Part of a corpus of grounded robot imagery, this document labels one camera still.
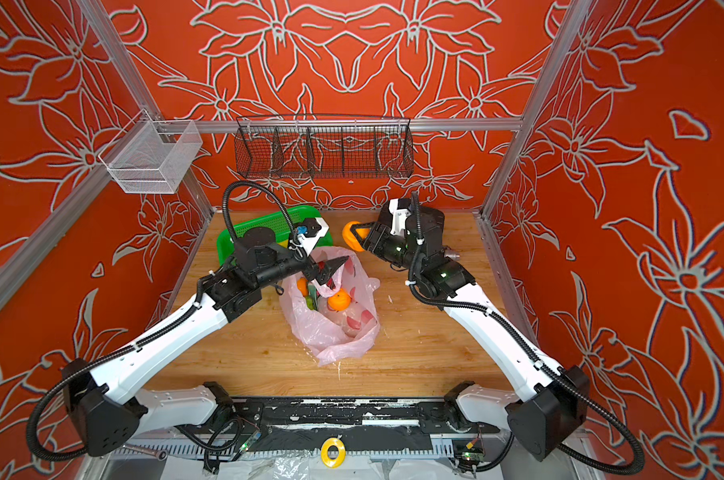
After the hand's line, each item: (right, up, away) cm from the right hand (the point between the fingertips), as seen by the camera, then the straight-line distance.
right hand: (350, 231), depth 67 cm
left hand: (-4, -1, 0) cm, 4 cm away
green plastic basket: (-26, +4, +39) cm, 47 cm away
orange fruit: (-4, -21, +23) cm, 31 cm away
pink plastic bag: (-5, -24, +12) cm, 27 cm away
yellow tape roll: (-2, -52, 0) cm, 52 cm away
